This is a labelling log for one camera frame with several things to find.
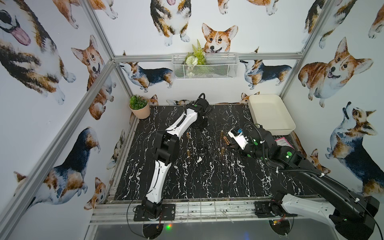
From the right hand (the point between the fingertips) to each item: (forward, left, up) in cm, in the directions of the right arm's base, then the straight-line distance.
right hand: (228, 145), depth 69 cm
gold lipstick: (+21, +22, -23) cm, 38 cm away
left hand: (+24, +11, -16) cm, 31 cm away
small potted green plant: (+38, +56, -12) cm, 69 cm away
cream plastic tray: (+40, -37, -22) cm, 59 cm away
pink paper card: (+18, -41, -27) cm, 53 cm away
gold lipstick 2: (+1, +1, +3) cm, 3 cm away
